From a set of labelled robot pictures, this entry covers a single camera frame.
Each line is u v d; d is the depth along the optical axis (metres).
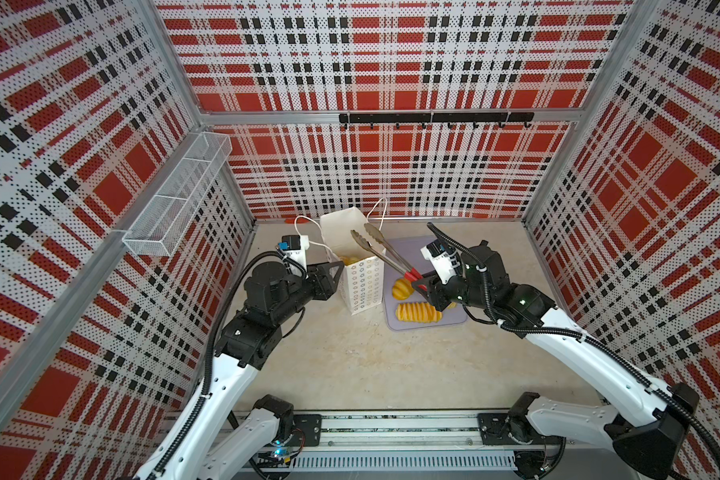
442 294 0.61
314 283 0.58
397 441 0.73
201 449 0.39
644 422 0.39
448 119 0.91
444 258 0.61
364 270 0.79
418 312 0.91
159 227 0.93
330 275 0.64
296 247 0.59
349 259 0.98
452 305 0.63
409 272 0.70
